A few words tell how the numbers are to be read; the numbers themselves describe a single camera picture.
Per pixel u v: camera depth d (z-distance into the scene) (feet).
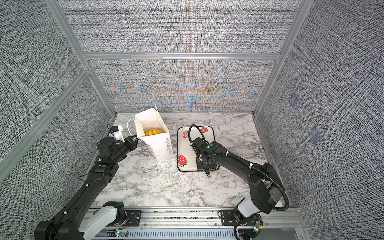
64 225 1.28
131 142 2.26
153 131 2.64
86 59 2.90
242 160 1.58
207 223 2.39
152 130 2.68
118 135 2.29
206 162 2.27
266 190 1.46
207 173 2.45
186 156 3.12
